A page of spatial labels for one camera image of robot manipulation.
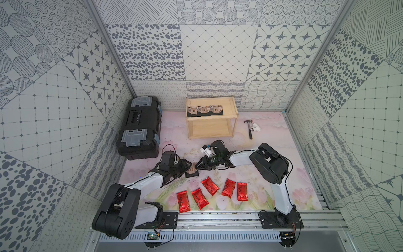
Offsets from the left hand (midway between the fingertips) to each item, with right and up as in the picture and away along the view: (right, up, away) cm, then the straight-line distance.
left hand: (189, 163), depth 89 cm
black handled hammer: (+40, +15, +18) cm, 47 cm away
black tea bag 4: (+1, -6, +1) cm, 6 cm away
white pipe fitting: (+45, +21, +19) cm, 52 cm away
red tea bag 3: (+12, -11, -6) cm, 17 cm away
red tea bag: (-2, -17, -11) cm, 20 cm away
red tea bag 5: (+29, -13, -8) cm, 32 cm away
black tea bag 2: (+8, +31, +4) cm, 32 cm away
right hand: (+4, -3, +1) cm, 6 cm away
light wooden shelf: (+14, +27, +1) cm, 31 cm away
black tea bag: (+2, +30, +1) cm, 30 cm away
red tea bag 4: (+22, -12, -7) cm, 26 cm away
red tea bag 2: (+6, -16, -10) cm, 20 cm away
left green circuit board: (-15, -30, -17) cm, 37 cm away
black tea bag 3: (+16, +31, +4) cm, 35 cm away
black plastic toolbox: (-27, +15, -5) cm, 31 cm away
